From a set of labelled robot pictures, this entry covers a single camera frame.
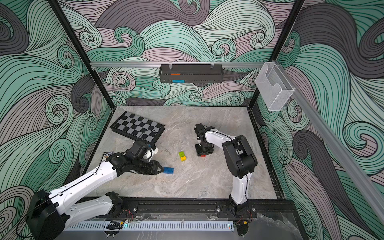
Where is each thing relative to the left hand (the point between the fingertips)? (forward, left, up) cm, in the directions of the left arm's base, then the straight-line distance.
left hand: (161, 169), depth 76 cm
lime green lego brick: (+15, -10, -11) cm, 21 cm away
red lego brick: (+13, -23, -9) cm, 28 cm away
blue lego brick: (+4, -3, -10) cm, 11 cm away
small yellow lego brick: (+11, -11, -10) cm, 18 cm away
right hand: (+15, -25, -11) cm, 31 cm away
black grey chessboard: (+31, +20, -7) cm, 38 cm away
